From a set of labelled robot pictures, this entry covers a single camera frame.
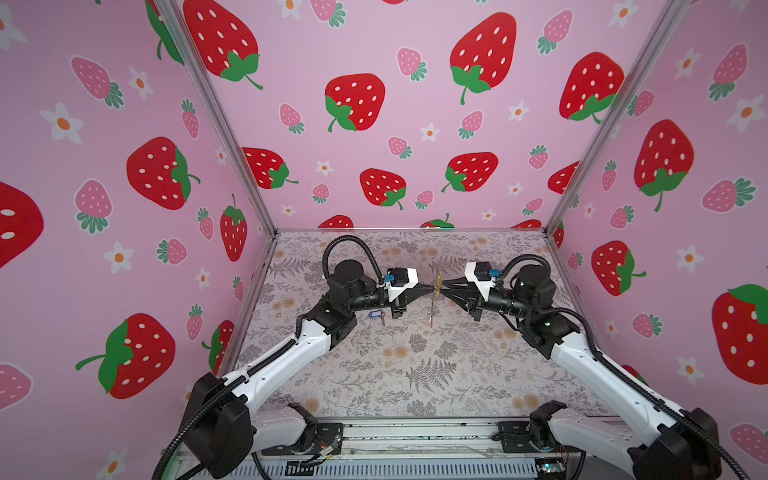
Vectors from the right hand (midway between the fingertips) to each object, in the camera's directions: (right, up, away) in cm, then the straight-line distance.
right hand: (443, 285), depth 68 cm
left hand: (-3, 0, -3) cm, 4 cm away
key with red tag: (+1, -13, +27) cm, 30 cm away
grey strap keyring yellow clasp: (-1, +1, +2) cm, 2 cm away
